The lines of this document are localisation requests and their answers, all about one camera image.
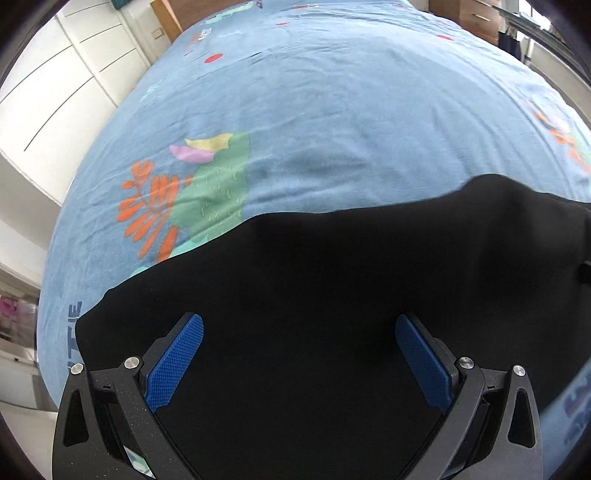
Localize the black pants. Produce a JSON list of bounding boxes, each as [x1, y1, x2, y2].
[[76, 175, 590, 479]]

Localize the blue patterned bed sheet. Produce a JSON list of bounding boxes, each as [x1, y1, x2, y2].
[[37, 1, 590, 479]]

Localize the white wardrobe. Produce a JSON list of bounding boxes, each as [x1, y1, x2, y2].
[[1, 1, 170, 203]]

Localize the wooden bedside drawer cabinet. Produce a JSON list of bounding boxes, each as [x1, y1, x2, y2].
[[429, 0, 501, 46]]

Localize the wooden headboard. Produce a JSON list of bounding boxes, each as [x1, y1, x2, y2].
[[150, 0, 240, 43]]

